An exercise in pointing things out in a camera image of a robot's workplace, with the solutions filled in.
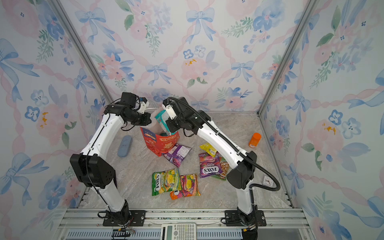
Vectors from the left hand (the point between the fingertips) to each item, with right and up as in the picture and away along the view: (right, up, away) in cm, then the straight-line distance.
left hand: (151, 119), depth 84 cm
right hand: (+11, -1, -7) cm, 14 cm away
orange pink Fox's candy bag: (+22, -37, -2) cm, 43 cm away
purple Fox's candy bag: (+33, -27, +4) cm, 43 cm away
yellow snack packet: (+33, -18, +9) cm, 39 cm away
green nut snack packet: (+42, -29, +6) cm, 52 cm away
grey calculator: (+17, -53, -15) cm, 57 cm away
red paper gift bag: (+4, -14, +2) cm, 15 cm away
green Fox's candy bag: (+7, -34, -2) cm, 35 cm away
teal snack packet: (+8, 0, -6) cm, 10 cm away
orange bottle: (+62, -13, +11) cm, 65 cm away
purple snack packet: (+13, -22, +9) cm, 27 cm away
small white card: (+65, -35, 0) cm, 74 cm away
